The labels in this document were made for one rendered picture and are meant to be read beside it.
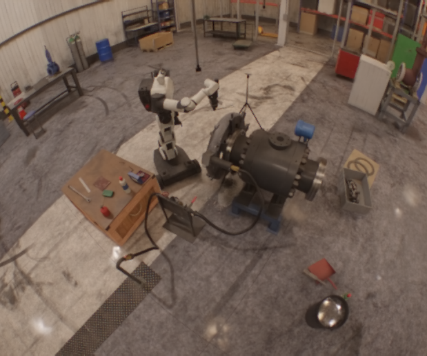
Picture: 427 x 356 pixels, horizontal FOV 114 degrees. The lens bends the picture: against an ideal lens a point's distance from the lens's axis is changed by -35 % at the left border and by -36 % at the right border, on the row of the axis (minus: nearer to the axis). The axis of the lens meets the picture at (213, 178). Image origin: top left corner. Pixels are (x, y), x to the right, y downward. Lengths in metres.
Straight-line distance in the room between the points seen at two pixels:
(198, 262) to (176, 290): 0.37
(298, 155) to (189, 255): 1.47
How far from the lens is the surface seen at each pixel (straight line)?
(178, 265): 2.29
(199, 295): 2.19
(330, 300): 2.07
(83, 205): 2.49
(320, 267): 2.46
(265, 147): 1.98
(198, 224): 2.44
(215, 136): 2.00
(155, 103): 1.83
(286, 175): 1.94
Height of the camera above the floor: 2.15
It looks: 50 degrees down
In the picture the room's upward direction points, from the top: 3 degrees counter-clockwise
